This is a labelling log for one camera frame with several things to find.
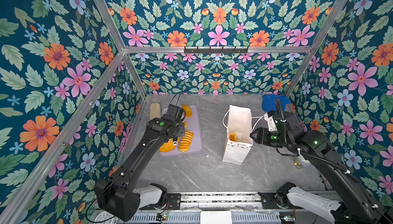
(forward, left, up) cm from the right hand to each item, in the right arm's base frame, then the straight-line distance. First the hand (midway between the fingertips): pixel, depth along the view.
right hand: (254, 135), depth 67 cm
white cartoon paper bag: (+16, 0, -27) cm, 32 cm away
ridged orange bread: (+9, +34, -23) cm, 42 cm away
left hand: (+8, +34, -5) cm, 35 cm away
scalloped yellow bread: (+12, +5, -23) cm, 27 cm away
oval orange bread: (+32, +35, -21) cm, 51 cm away
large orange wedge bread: (+6, +44, -22) cm, 50 cm away
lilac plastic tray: (+23, +31, -26) cm, 46 cm away
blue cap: (+43, -25, -24) cm, 55 cm away
